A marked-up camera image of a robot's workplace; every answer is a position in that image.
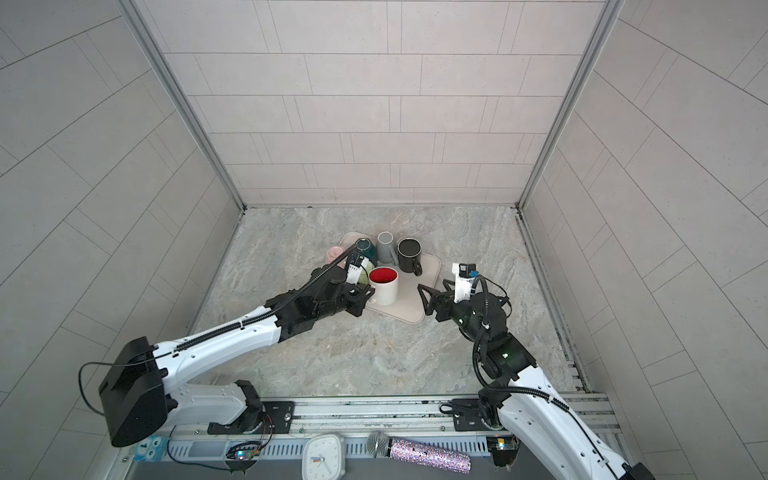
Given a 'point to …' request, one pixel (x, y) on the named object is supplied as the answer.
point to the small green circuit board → (247, 453)
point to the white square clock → (322, 457)
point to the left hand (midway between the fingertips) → (381, 288)
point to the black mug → (409, 255)
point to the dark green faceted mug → (367, 249)
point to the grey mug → (386, 255)
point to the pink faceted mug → (334, 252)
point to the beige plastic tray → (409, 307)
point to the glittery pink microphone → (380, 446)
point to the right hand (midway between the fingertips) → (429, 287)
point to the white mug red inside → (385, 281)
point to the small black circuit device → (504, 449)
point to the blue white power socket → (152, 449)
